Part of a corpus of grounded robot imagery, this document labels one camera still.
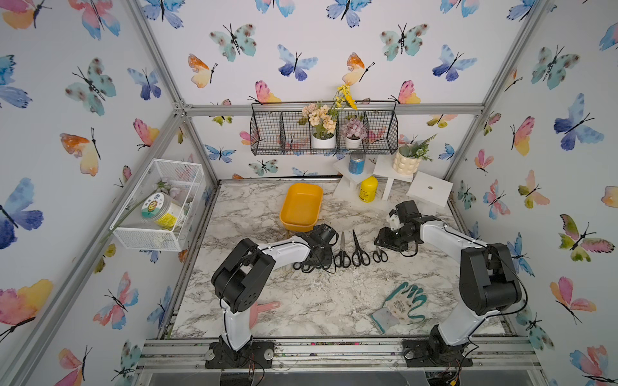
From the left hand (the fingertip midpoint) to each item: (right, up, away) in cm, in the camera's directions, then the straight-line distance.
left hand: (328, 257), depth 94 cm
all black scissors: (+12, 0, +1) cm, 13 cm away
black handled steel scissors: (+5, -1, +1) cm, 5 cm away
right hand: (+21, +7, -1) cm, 22 cm away
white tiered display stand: (+26, +30, +8) cm, 40 cm away
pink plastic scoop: (-25, -15, -11) cm, 31 cm away
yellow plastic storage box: (-12, +19, +17) cm, 28 cm away
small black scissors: (+20, 0, +1) cm, 20 cm away
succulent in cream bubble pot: (+28, +37, -8) cm, 47 cm away
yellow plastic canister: (+18, +27, +11) cm, 34 cm away
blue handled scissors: (-9, -4, -1) cm, 10 cm away
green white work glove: (+23, -15, -12) cm, 30 cm away
